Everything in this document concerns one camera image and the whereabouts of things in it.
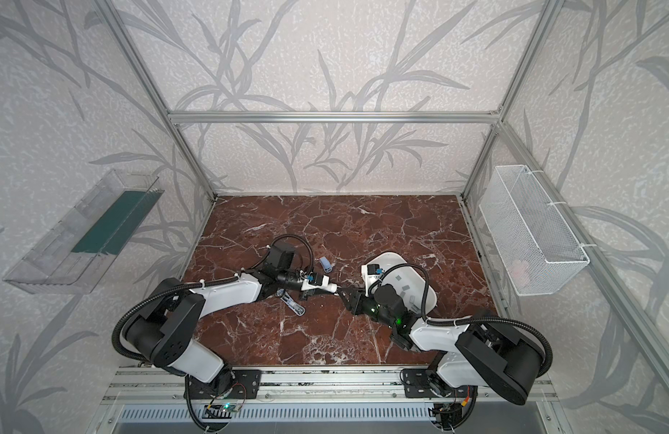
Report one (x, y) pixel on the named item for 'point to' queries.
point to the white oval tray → (408, 279)
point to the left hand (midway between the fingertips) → (334, 278)
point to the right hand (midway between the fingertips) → (341, 284)
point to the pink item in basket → (519, 272)
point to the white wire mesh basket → (539, 250)
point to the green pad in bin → (113, 230)
